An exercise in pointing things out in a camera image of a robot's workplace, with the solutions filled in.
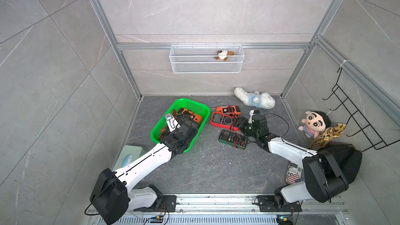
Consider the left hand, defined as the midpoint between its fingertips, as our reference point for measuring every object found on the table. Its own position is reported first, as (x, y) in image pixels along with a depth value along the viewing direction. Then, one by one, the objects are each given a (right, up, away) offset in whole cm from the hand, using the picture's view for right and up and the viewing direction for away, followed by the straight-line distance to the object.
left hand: (178, 122), depth 81 cm
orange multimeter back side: (+34, +6, +25) cm, 43 cm away
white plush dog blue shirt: (+56, +13, +25) cm, 63 cm away
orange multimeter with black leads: (+3, +4, +22) cm, 23 cm away
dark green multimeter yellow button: (+32, -11, +12) cm, 36 cm away
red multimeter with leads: (+25, +1, +7) cm, 26 cm away
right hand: (+32, +1, +7) cm, 33 cm away
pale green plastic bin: (-26, -17, -1) cm, 31 cm away
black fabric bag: (+74, -13, -17) cm, 77 cm away
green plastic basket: (+12, +6, +24) cm, 27 cm away
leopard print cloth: (+74, -7, -5) cm, 75 cm away
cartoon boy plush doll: (+73, 0, 0) cm, 73 cm away
